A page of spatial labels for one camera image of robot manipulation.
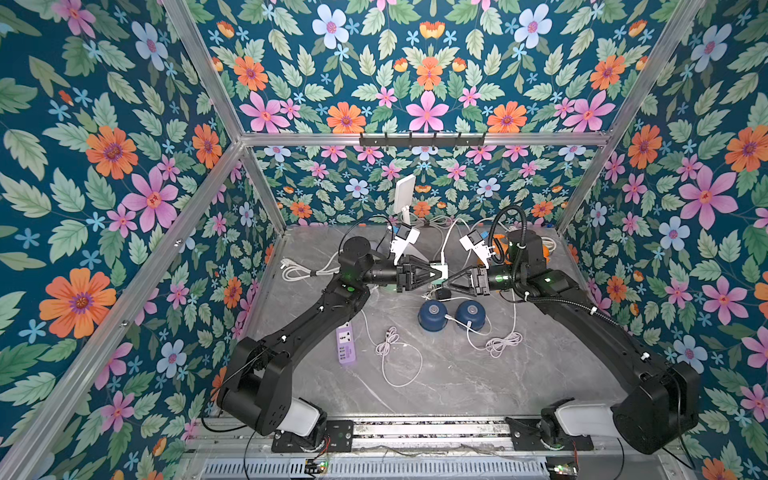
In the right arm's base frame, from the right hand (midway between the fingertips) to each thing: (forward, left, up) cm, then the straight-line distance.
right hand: (453, 278), depth 69 cm
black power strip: (+13, 0, -27) cm, 30 cm away
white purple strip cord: (+24, +56, -27) cm, 67 cm away
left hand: (-2, +4, +3) cm, 5 cm away
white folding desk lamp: (+30, +13, 0) cm, 33 cm away
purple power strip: (-5, +30, -27) cm, 40 cm away
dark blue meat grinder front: (+2, -7, -19) cm, 20 cm away
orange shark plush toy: (+7, -11, +5) cm, 14 cm away
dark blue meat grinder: (0, +4, -20) cm, 20 cm away
